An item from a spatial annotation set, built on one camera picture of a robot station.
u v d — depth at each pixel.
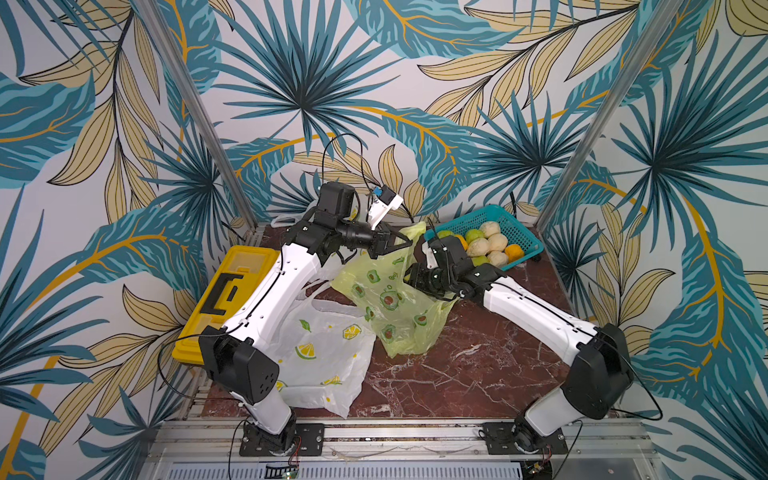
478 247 1.05
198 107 0.84
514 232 1.09
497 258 1.03
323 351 0.87
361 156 1.00
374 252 0.61
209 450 0.73
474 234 1.10
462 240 1.08
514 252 1.06
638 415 0.78
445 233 1.03
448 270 0.62
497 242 1.07
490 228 1.11
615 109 0.84
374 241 0.61
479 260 1.03
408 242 0.66
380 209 0.61
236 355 0.41
